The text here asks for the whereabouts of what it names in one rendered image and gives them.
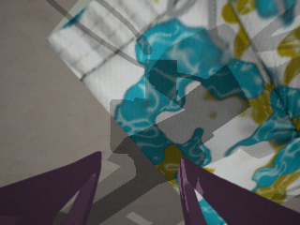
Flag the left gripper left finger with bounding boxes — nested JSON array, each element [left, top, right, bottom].
[[0, 151, 101, 225]]

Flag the white shorts with blue and yellow pattern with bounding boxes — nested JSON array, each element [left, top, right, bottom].
[[46, 0, 300, 204]]

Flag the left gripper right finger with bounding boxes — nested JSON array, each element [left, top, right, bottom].
[[178, 157, 300, 225]]

